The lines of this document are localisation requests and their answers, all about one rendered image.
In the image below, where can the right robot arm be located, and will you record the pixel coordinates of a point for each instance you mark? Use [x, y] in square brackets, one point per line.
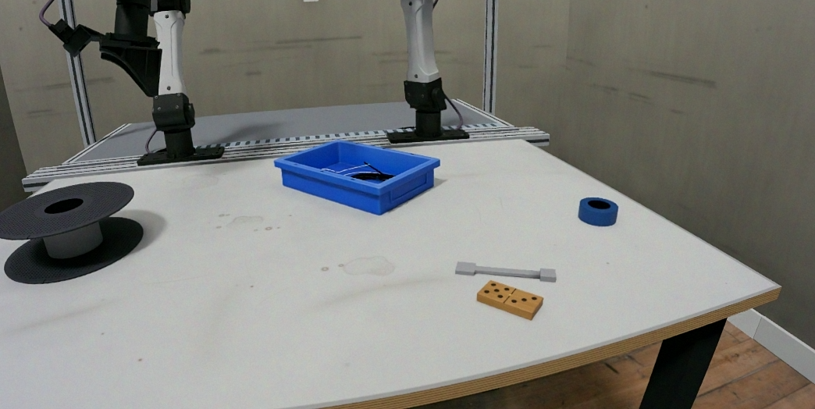
[171, 109]

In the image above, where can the wooden domino tile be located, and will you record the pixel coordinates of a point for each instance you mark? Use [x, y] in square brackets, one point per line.
[509, 299]

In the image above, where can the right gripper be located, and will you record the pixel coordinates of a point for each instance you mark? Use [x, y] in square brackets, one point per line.
[145, 63]

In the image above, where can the blue ring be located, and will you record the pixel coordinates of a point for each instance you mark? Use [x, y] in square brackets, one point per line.
[597, 211]

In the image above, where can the blue crate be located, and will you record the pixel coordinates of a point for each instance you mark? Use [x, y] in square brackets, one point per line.
[413, 173]

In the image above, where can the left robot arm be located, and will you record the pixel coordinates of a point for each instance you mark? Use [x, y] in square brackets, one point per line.
[423, 86]

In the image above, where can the black wire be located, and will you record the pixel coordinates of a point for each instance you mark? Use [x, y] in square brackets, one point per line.
[368, 176]

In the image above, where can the black cable spool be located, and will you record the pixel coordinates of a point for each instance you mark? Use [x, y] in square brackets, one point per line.
[66, 248]

